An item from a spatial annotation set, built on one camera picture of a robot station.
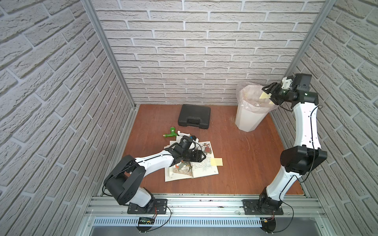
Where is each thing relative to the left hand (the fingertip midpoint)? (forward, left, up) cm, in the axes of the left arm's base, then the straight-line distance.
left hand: (199, 152), depth 86 cm
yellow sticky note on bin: (+19, -41, +23) cm, 51 cm away
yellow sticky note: (-3, -11, -7) cm, 13 cm away
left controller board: (-33, +27, -9) cm, 44 cm away
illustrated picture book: (-11, +9, 0) cm, 14 cm away
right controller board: (-36, -33, -6) cm, 49 cm away
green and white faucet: (+17, +18, -5) cm, 25 cm away
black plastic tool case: (+29, +2, -1) cm, 29 cm away
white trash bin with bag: (+18, -31, +19) cm, 40 cm away
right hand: (+22, -37, +30) cm, 52 cm away
